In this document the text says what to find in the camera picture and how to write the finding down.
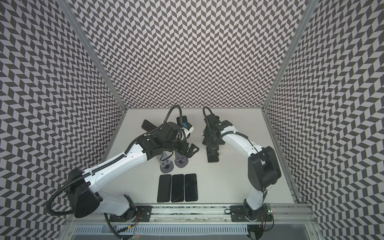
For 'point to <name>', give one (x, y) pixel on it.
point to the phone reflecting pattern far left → (147, 126)
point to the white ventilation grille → (162, 230)
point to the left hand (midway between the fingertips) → (192, 147)
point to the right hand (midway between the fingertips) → (213, 143)
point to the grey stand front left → (165, 160)
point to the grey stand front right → (180, 161)
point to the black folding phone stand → (212, 155)
